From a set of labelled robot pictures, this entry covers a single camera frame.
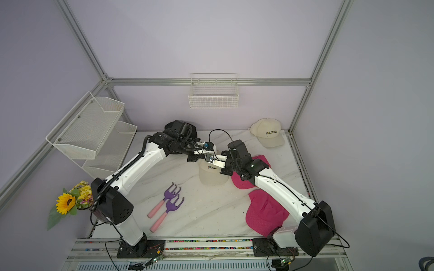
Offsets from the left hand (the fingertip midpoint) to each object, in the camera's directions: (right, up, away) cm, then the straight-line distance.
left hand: (206, 154), depth 78 cm
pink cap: (+18, -18, +18) cm, 31 cm away
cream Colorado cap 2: (+39, +13, +36) cm, 55 cm away
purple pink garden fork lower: (-20, -28, +9) cm, 35 cm away
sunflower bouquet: (-47, -16, -15) cm, 52 cm away
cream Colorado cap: (0, -13, +17) cm, 21 cm away
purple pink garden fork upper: (-22, -23, +12) cm, 34 cm away
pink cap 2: (+28, -30, +2) cm, 41 cm away
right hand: (+6, -3, +1) cm, 7 cm away
